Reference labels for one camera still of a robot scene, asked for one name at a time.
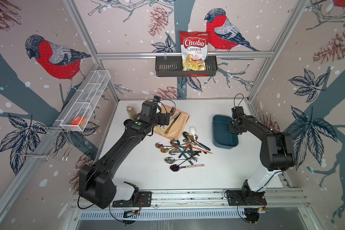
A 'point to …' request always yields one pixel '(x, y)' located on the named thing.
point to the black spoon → (184, 134)
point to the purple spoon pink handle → (175, 167)
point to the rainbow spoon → (160, 145)
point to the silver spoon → (170, 160)
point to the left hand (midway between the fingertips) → (165, 110)
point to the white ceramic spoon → (192, 130)
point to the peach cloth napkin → (177, 121)
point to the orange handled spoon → (190, 146)
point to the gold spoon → (165, 150)
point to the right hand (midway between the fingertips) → (234, 127)
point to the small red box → (75, 120)
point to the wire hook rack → (45, 142)
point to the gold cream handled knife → (162, 132)
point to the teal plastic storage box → (222, 138)
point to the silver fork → (172, 110)
